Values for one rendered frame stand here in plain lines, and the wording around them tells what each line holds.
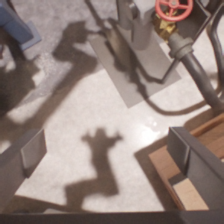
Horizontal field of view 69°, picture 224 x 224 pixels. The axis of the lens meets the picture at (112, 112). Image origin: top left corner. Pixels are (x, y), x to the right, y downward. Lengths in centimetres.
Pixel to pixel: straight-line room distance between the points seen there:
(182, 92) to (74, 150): 60
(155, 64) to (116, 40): 24
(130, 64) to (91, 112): 31
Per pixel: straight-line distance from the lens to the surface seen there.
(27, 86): 100
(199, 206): 38
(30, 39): 109
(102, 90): 84
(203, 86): 43
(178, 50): 41
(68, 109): 87
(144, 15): 45
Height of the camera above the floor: 81
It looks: 81 degrees down
